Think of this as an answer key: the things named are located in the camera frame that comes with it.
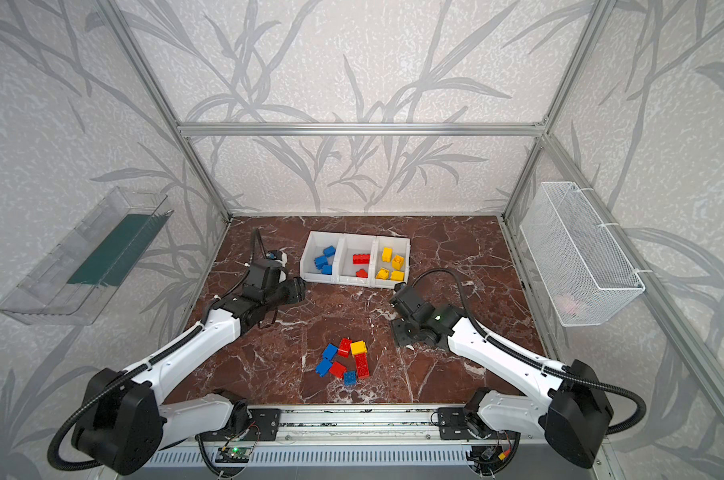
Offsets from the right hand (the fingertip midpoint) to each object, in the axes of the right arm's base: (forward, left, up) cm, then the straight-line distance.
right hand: (402, 319), depth 81 cm
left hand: (+12, +29, +4) cm, 31 cm away
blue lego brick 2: (+26, +28, -9) cm, 39 cm away
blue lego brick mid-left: (-6, +21, -9) cm, 23 cm away
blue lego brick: (+30, +25, -9) cm, 40 cm away
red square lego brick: (+21, +13, -9) cm, 26 cm away
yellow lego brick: (+24, 0, -7) cm, 25 cm away
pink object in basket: (-1, -40, +11) cm, 42 cm away
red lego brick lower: (-11, +18, -10) cm, 23 cm away
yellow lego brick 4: (-5, +13, -8) cm, 16 cm away
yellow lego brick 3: (+19, +1, -7) cm, 20 cm away
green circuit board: (-30, +42, -10) cm, 52 cm away
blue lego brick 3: (-9, +22, -9) cm, 25 cm away
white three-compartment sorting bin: (+21, +20, -6) cm, 29 cm away
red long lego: (+26, +13, -9) cm, 31 cm away
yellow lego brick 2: (+19, +5, -6) cm, 21 cm away
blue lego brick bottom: (-13, +14, -9) cm, 21 cm away
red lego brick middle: (-5, +17, -9) cm, 20 cm away
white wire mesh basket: (-2, -36, +25) cm, 44 cm away
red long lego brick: (-10, +11, -9) cm, 18 cm away
